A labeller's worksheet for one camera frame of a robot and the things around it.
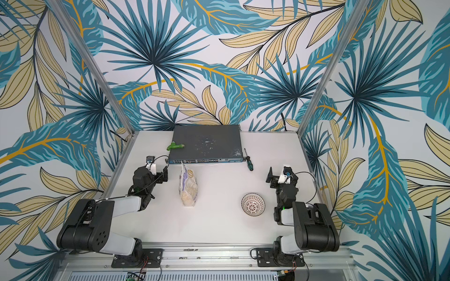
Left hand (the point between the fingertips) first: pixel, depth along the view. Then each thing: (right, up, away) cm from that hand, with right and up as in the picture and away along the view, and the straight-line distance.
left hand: (156, 166), depth 92 cm
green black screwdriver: (+51, -1, +9) cm, 52 cm away
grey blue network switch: (+24, +13, +18) cm, 33 cm away
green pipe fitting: (+5, +11, +13) cm, 18 cm away
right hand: (+59, 0, -5) cm, 59 cm away
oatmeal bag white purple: (+19, -8, -12) cm, 24 cm away
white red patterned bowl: (+50, -19, -4) cm, 54 cm away
